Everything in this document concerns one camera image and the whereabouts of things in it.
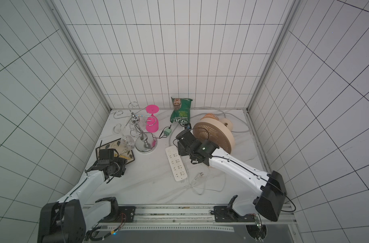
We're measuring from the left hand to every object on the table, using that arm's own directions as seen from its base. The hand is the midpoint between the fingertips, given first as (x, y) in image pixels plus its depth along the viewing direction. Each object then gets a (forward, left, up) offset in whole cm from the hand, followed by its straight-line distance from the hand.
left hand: (127, 164), depth 88 cm
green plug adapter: (+23, -22, +1) cm, 32 cm away
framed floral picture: (+6, +1, 0) cm, 6 cm away
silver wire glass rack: (+15, -8, 0) cm, 17 cm away
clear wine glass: (+5, -3, +16) cm, 17 cm away
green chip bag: (+36, -31, +6) cm, 48 cm away
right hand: (+3, -32, +17) cm, 36 cm away
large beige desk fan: (+4, -50, +30) cm, 58 cm away
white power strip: (0, -29, +1) cm, 29 cm away
